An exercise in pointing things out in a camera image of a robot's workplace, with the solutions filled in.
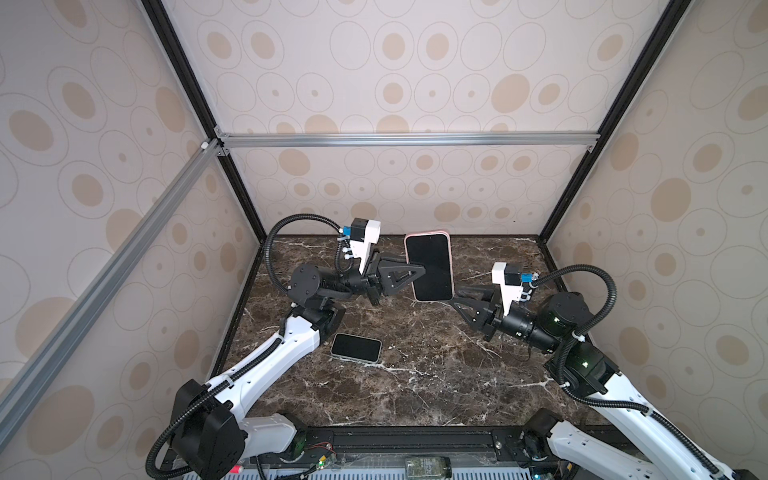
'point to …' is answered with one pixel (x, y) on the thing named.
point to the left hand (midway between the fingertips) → (426, 283)
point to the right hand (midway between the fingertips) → (455, 296)
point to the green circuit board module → (435, 467)
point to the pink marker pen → (236, 469)
